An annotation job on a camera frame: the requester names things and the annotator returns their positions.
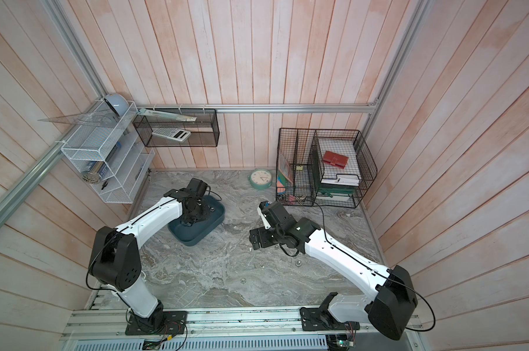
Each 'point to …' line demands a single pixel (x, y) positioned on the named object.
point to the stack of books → (340, 189)
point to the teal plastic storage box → (190, 235)
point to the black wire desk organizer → (331, 168)
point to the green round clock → (260, 178)
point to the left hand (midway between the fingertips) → (203, 217)
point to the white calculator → (173, 134)
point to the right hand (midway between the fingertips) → (260, 232)
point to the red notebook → (336, 159)
